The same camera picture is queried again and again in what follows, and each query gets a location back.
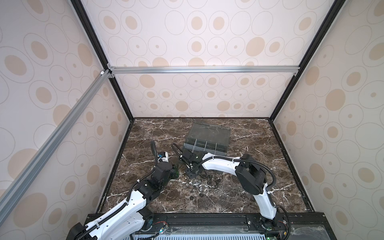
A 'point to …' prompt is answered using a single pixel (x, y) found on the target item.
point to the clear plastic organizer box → (206, 138)
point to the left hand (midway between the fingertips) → (180, 163)
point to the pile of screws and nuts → (206, 184)
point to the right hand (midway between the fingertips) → (191, 173)
